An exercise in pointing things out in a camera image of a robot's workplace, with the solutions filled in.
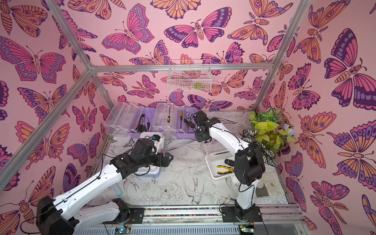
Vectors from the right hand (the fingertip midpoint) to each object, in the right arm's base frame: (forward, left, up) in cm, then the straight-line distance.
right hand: (203, 135), depth 91 cm
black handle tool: (-13, -16, -10) cm, 23 cm away
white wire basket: (+32, +9, +22) cm, 40 cm away
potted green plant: (-3, -34, +10) cm, 36 cm away
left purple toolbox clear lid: (+15, +57, -2) cm, 59 cm away
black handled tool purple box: (+18, +10, -10) cm, 23 cm away
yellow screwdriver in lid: (+17, +24, -1) cm, 29 cm away
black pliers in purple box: (+15, +46, -11) cm, 50 cm away
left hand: (-16, +19, +4) cm, 26 cm away
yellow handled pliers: (-17, -17, -11) cm, 26 cm away
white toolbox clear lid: (-14, -11, -11) cm, 21 cm away
